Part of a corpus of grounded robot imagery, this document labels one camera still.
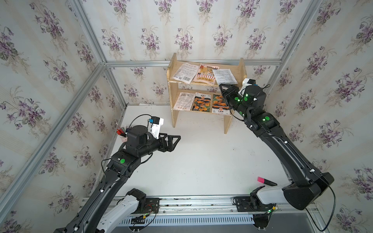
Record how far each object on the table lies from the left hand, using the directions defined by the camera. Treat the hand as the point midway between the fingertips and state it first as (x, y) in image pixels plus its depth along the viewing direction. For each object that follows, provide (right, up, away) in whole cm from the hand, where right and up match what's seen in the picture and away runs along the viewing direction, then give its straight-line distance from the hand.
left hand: (175, 137), depth 65 cm
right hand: (+21, +23, 0) cm, 31 cm away
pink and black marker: (+50, -27, +15) cm, 59 cm away
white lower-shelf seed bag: (+4, +20, +28) cm, 34 cm away
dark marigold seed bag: (+15, +19, +28) cm, 37 cm away
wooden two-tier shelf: (+11, +34, +47) cm, 59 cm away
